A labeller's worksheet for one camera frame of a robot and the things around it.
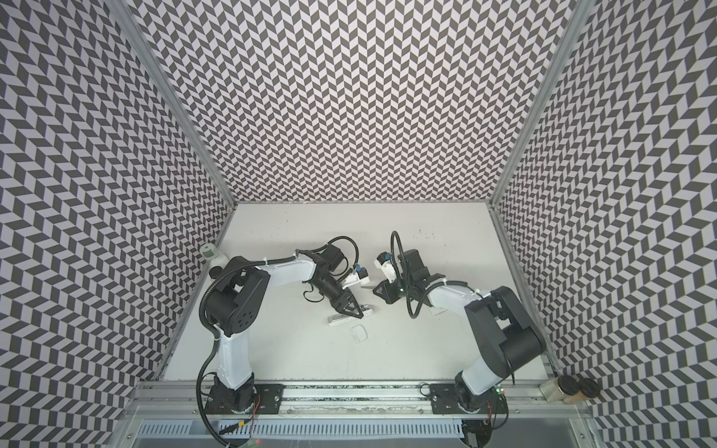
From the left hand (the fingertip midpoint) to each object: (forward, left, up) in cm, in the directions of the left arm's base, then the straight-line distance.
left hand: (357, 312), depth 85 cm
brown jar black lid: (-21, -60, +2) cm, 63 cm away
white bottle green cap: (+17, +48, +6) cm, 51 cm away
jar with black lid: (+10, +44, +9) cm, 46 cm away
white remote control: (-3, +4, +3) cm, 6 cm away
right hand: (+5, -7, 0) cm, 8 cm away
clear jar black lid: (-21, -51, +4) cm, 56 cm away
